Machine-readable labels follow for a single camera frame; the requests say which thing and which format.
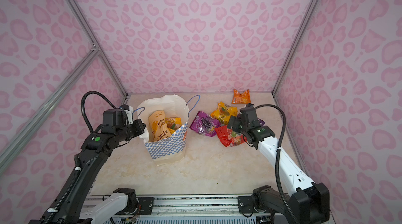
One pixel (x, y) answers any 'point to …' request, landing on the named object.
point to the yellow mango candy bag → (173, 123)
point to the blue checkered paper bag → (171, 149)
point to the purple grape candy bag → (204, 124)
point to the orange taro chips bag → (158, 128)
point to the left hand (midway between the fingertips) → (145, 121)
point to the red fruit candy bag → (228, 137)
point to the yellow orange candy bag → (223, 112)
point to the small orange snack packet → (243, 98)
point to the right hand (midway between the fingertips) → (236, 122)
